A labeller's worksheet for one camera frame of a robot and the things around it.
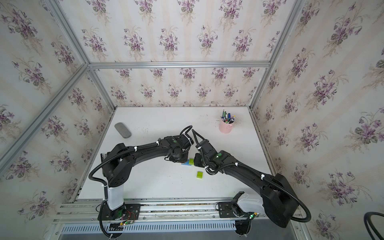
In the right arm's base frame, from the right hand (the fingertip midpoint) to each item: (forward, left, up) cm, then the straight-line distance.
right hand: (197, 161), depth 83 cm
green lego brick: (+2, +4, -4) cm, 6 cm away
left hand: (+3, +8, -6) cm, 10 cm away
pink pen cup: (+26, -19, 0) cm, 32 cm away
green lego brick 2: (-5, -1, -6) cm, 8 cm away
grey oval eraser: (+26, +55, -5) cm, 61 cm away
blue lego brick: (0, +6, -2) cm, 6 cm away
